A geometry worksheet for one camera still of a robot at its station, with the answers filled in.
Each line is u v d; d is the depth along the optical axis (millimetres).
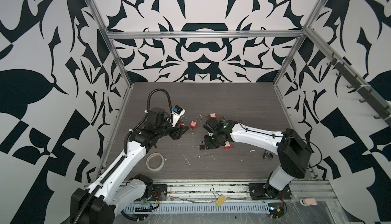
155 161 834
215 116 998
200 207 713
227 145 885
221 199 725
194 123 965
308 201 706
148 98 568
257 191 744
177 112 660
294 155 450
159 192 729
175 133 669
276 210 711
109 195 402
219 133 624
